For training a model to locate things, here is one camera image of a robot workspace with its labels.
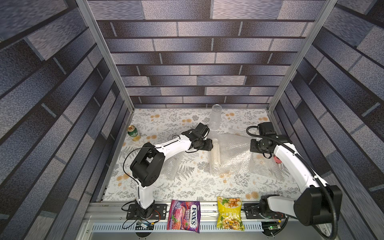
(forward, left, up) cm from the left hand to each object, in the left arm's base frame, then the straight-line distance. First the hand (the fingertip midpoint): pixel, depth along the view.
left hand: (211, 145), depth 89 cm
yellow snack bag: (-36, -7, -4) cm, 37 cm away
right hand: (-2, -25, +4) cm, 25 cm away
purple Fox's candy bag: (-35, +15, -7) cm, 39 cm away
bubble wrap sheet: (-8, -30, -9) cm, 32 cm away
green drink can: (+10, +51, +1) cm, 52 cm away
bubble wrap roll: (-3, -12, -4) cm, 13 cm away
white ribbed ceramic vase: (-6, -3, -4) cm, 8 cm away
